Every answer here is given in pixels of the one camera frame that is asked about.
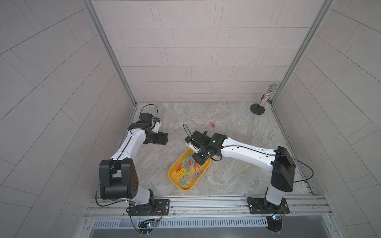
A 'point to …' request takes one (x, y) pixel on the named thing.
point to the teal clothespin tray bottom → (184, 182)
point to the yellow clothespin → (182, 172)
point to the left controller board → (147, 226)
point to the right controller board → (275, 223)
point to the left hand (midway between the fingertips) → (162, 137)
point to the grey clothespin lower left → (184, 177)
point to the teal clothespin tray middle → (187, 169)
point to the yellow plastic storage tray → (174, 178)
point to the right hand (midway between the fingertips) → (197, 158)
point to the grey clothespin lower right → (195, 174)
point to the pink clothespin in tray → (179, 168)
